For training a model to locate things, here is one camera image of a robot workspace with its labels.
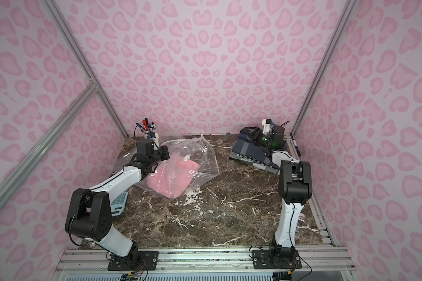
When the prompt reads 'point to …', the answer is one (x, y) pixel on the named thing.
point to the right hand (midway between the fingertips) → (244, 129)
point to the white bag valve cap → (187, 157)
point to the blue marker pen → (141, 128)
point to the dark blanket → (242, 140)
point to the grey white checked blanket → (255, 157)
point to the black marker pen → (153, 125)
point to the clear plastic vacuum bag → (200, 149)
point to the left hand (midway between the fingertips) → (168, 145)
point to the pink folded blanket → (172, 178)
